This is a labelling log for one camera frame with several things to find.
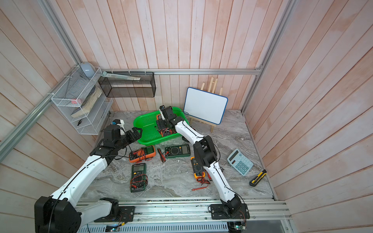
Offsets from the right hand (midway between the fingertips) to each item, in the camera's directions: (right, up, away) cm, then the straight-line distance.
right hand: (162, 121), depth 102 cm
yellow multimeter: (+24, -30, -17) cm, 42 cm away
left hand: (-11, -8, -20) cm, 24 cm away
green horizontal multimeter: (+12, -21, -7) cm, 25 cm away
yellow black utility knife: (+58, -36, -19) cm, 71 cm away
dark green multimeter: (-10, -34, -21) cm, 42 cm away
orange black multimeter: (+3, -8, -3) cm, 9 cm away
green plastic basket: (-10, -10, +5) cm, 15 cm away
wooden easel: (+35, +24, -10) cm, 44 cm away
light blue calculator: (+52, -27, -12) cm, 59 cm away
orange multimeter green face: (-11, -21, -12) cm, 27 cm away
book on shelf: (-38, +9, -22) cm, 45 cm away
